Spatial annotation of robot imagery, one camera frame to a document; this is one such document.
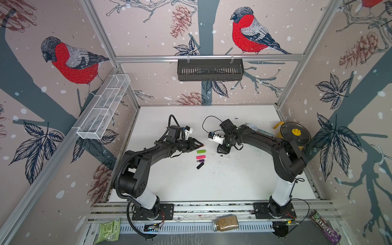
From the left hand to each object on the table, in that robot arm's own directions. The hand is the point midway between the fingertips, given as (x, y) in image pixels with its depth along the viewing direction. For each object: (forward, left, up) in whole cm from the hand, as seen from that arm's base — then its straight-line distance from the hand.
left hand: (203, 143), depth 86 cm
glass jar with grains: (-37, -10, -6) cm, 39 cm away
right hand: (+3, -11, -7) cm, 13 cm away
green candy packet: (+15, -42, -11) cm, 46 cm away
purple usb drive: (-6, +1, -11) cm, 12 cm away
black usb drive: (-8, +2, -12) cm, 15 cm away
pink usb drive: (-3, +1, -12) cm, 12 cm away
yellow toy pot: (+7, -55, +2) cm, 55 cm away
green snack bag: (-40, +44, -10) cm, 60 cm away
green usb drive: (+1, +1, -11) cm, 11 cm away
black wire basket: (+50, -3, +16) cm, 52 cm away
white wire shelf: (+11, +53, +20) cm, 58 cm away
